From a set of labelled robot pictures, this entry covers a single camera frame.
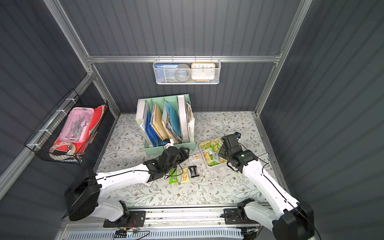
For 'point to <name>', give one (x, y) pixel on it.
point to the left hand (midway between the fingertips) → (188, 150)
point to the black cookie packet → (193, 170)
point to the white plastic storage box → (203, 157)
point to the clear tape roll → (71, 150)
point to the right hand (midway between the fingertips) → (227, 149)
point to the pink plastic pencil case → (76, 127)
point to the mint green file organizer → (165, 121)
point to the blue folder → (151, 134)
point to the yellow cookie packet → (185, 177)
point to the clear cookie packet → (194, 158)
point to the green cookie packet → (173, 179)
